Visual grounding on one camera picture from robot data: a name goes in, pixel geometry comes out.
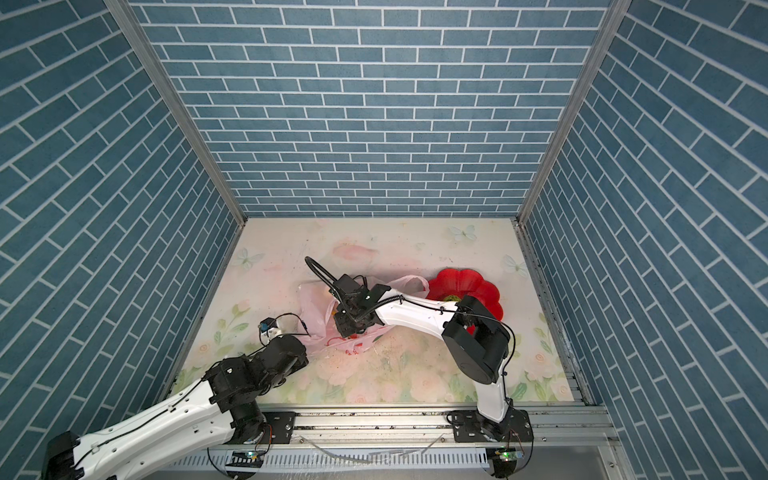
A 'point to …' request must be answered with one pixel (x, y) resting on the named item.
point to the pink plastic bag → (316, 315)
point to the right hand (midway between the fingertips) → (339, 324)
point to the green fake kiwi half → (452, 298)
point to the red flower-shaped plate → (450, 282)
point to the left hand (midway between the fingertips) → (311, 351)
